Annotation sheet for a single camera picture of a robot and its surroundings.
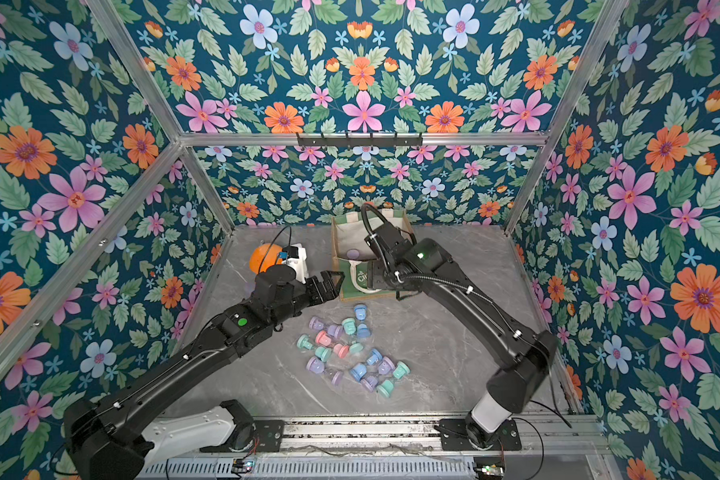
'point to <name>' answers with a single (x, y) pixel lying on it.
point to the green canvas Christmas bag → (350, 230)
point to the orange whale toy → (264, 256)
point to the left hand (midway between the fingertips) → (337, 277)
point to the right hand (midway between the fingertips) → (389, 269)
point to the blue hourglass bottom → (359, 371)
